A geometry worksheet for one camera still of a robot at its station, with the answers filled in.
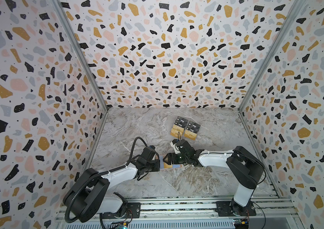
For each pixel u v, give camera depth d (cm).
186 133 100
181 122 103
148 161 70
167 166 85
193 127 100
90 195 41
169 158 81
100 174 46
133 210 73
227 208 74
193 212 74
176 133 103
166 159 82
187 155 72
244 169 48
